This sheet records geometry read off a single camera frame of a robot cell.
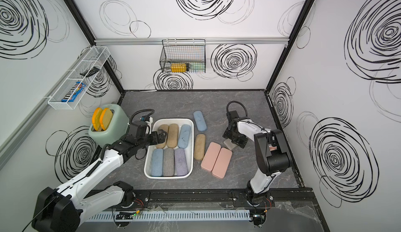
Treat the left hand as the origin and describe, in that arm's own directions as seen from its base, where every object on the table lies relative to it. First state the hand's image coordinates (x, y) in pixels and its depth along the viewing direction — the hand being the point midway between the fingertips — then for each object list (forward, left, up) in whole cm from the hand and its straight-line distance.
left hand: (159, 134), depth 83 cm
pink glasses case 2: (-11, -35, -10) cm, 38 cm away
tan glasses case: (-3, -22, -9) cm, 24 cm away
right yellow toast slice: (+4, +28, +7) cm, 29 cm away
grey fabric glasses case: (-12, -6, -8) cm, 16 cm away
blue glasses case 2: (-12, 0, -9) cm, 15 cm away
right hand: (+3, -42, -11) cm, 44 cm away
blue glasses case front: (+4, -12, -9) cm, 15 cm away
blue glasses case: (+15, -21, -8) cm, 27 cm away
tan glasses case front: (+4, -5, -8) cm, 11 cm away
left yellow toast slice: (+3, +31, +9) cm, 32 cm away
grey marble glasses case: (-1, -38, -7) cm, 39 cm away
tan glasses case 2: (+10, 0, -10) cm, 14 cm away
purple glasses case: (-12, -12, -8) cm, 19 cm away
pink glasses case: (-8, -28, -9) cm, 31 cm away
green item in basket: (+32, -19, +21) cm, 42 cm away
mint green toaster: (0, +21, +3) cm, 21 cm away
